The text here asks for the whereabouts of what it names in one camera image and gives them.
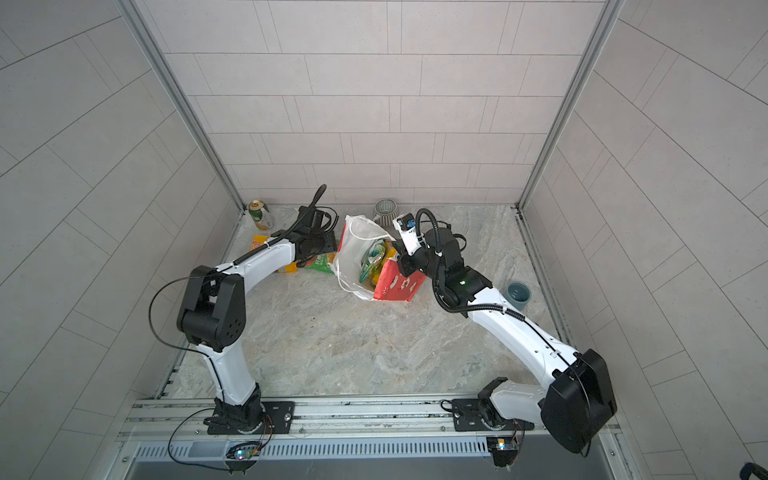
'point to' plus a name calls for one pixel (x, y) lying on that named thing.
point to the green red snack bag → (322, 262)
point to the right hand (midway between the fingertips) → (392, 243)
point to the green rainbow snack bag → (371, 259)
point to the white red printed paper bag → (388, 283)
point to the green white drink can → (257, 212)
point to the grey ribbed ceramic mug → (386, 210)
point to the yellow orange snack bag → (261, 239)
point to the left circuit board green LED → (245, 451)
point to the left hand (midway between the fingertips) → (336, 235)
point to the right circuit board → (503, 449)
